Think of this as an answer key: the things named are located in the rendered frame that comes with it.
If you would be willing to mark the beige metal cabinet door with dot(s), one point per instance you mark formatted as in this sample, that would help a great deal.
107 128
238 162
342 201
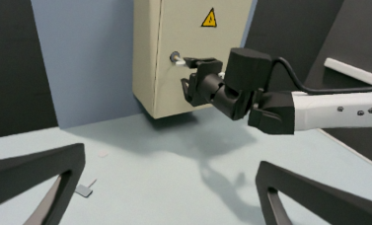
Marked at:
165 31

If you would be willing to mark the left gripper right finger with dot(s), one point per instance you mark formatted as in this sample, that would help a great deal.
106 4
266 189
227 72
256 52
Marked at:
333 205

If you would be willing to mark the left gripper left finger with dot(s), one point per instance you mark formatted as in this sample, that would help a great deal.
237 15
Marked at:
19 174

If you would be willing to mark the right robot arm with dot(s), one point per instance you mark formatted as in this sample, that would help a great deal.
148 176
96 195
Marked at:
283 112

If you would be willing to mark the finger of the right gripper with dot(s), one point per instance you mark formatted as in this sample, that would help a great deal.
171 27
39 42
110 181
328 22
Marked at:
184 81
190 61

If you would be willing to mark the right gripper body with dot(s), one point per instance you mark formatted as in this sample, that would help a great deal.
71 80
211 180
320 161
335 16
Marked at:
205 82

